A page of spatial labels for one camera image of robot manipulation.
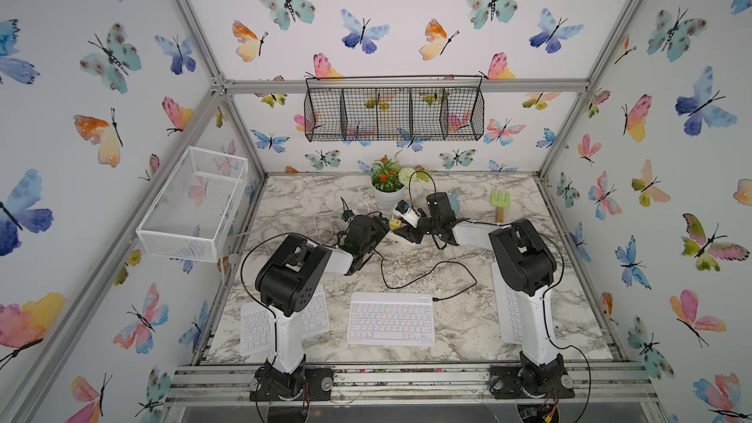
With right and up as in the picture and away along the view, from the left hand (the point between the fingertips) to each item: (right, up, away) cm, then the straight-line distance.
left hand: (390, 221), depth 99 cm
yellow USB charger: (+2, -1, -1) cm, 2 cm away
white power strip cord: (-12, -8, -27) cm, 31 cm away
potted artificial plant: (0, +14, 0) cm, 14 cm away
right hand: (+4, 0, +2) cm, 4 cm away
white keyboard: (0, -27, -14) cm, 31 cm away
